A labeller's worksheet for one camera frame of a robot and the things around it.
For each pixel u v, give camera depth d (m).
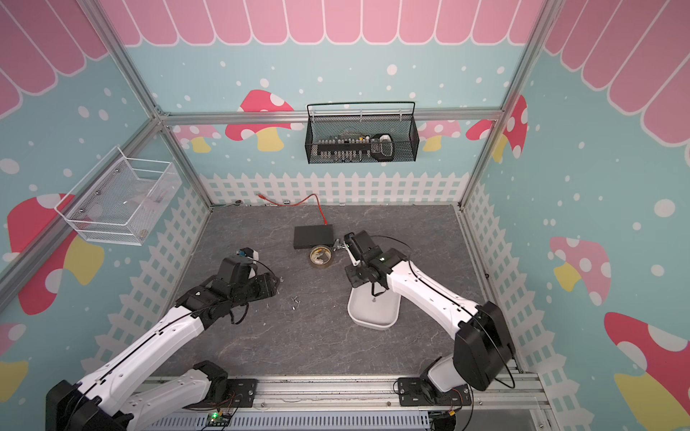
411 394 0.73
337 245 1.05
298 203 1.24
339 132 0.94
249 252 0.74
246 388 0.75
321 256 1.03
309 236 1.09
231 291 0.59
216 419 0.73
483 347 0.42
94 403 0.39
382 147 0.89
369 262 0.58
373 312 0.89
